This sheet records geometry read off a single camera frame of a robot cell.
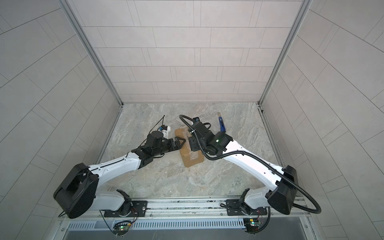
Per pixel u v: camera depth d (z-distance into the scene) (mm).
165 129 768
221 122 1042
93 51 870
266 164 418
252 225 675
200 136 524
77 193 408
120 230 651
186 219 692
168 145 729
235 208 713
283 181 389
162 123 1076
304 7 710
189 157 754
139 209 706
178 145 734
